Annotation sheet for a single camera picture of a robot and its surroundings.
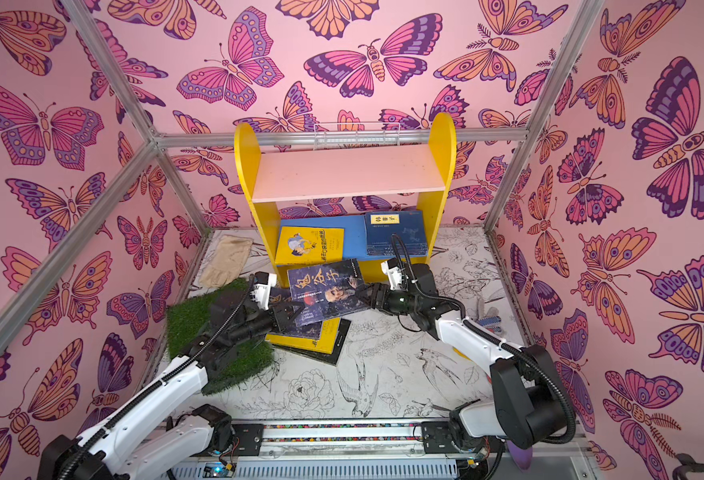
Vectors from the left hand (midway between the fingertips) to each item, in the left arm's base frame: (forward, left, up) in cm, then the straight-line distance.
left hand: (304, 303), depth 75 cm
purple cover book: (+5, -5, -1) cm, 7 cm away
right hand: (+5, -15, -4) cm, 16 cm away
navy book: (+29, -30, -2) cm, 42 cm away
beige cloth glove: (+31, +36, -21) cm, 52 cm away
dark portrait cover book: (-1, +5, +5) cm, 7 cm away
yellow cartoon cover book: (+25, +3, -5) cm, 25 cm away
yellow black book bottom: (-4, -4, -20) cm, 20 cm away
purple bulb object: (-30, -53, -20) cm, 64 cm away
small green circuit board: (-33, +20, -23) cm, 45 cm away
